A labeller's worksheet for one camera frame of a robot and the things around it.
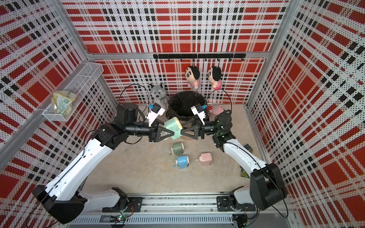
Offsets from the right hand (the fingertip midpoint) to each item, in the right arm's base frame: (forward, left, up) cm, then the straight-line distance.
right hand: (184, 130), depth 63 cm
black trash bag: (+29, +5, -13) cm, 32 cm away
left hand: (-1, +5, +1) cm, 5 cm away
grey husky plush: (+43, +22, -18) cm, 52 cm away
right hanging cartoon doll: (+44, -19, -2) cm, 48 cm away
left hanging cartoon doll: (+43, -4, 0) cm, 43 cm away
